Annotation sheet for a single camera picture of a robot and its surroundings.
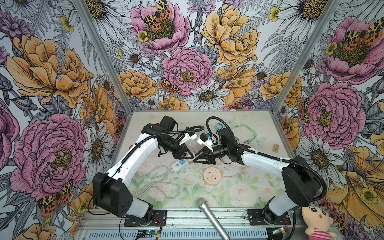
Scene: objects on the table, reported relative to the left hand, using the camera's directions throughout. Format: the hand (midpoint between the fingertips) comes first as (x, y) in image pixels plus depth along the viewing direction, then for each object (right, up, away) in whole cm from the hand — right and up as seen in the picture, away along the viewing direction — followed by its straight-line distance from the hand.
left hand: (188, 159), depth 73 cm
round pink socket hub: (+13, -12, +13) cm, 22 cm away
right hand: (+4, -2, +1) cm, 4 cm away
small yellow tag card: (+56, +2, +27) cm, 62 cm away
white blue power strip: (-6, -7, +17) cm, 20 cm away
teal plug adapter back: (+20, +16, +38) cm, 46 cm away
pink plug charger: (+3, +2, -1) cm, 3 cm away
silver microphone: (+7, -23, +2) cm, 24 cm away
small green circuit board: (-17, -33, -2) cm, 37 cm away
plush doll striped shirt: (+58, -27, -5) cm, 64 cm away
